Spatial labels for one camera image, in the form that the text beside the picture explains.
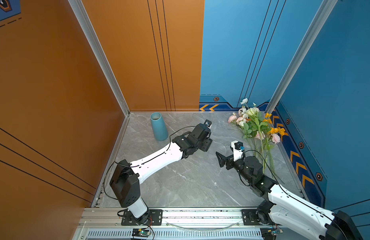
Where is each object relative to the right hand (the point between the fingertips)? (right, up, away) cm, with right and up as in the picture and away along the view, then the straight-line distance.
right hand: (222, 150), depth 78 cm
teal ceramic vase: (-37, +11, +18) cm, 43 cm away
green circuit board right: (+24, -37, -9) cm, 45 cm away
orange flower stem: (+41, +9, +24) cm, 49 cm away
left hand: (-9, +7, +2) cm, 11 cm away
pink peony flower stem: (+41, +4, +21) cm, 46 cm away
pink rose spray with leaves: (+21, +18, +31) cm, 41 cm away
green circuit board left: (-38, -38, -8) cm, 54 cm away
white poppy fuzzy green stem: (+22, +31, +28) cm, 47 cm away
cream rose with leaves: (+28, +13, +24) cm, 39 cm away
